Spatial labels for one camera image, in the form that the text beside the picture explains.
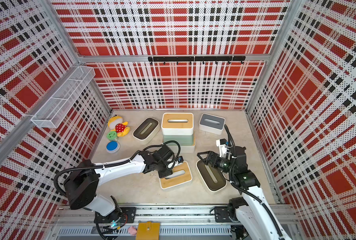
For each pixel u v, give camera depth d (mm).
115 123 1055
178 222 732
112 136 1003
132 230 678
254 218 433
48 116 676
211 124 1099
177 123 804
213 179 807
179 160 751
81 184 432
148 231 675
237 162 556
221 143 697
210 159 639
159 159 655
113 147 991
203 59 887
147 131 1014
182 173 842
